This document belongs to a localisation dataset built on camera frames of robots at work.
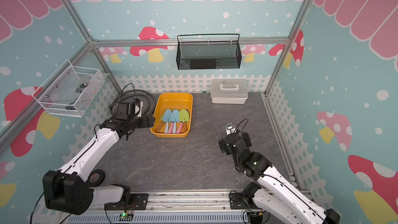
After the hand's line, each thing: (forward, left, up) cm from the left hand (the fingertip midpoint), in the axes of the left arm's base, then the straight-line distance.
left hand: (146, 121), depth 84 cm
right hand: (-9, -45, +2) cm, 46 cm away
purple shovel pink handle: (+4, -10, -14) cm, 18 cm away
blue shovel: (+13, -6, -14) cm, 20 cm away
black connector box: (-42, -56, -17) cm, 72 cm away
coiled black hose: (+36, +23, -14) cm, 45 cm away
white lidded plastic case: (+31, -48, -6) cm, 58 cm away
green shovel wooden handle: (+9, -3, -16) cm, 18 cm away
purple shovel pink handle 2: (+4, -16, -14) cm, 21 cm away
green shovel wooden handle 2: (+14, -18, -15) cm, 27 cm away
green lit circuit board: (-42, +5, -19) cm, 46 cm away
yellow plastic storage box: (+30, -12, -17) cm, 36 cm away
